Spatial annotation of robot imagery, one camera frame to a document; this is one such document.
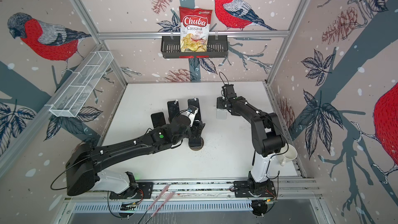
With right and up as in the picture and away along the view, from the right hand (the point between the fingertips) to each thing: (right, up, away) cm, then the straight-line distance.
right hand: (221, 101), depth 98 cm
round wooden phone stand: (-15, -27, -11) cm, 33 cm away
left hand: (-13, -8, -21) cm, 26 cm away
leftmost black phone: (-37, -10, -13) cm, 41 cm away
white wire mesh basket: (-75, +9, -22) cm, 78 cm away
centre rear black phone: (-17, 0, -9) cm, 19 cm away
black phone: (-30, -4, -6) cm, 31 cm away
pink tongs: (-31, -47, -29) cm, 64 cm away
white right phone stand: (0, -9, +3) cm, 9 cm away
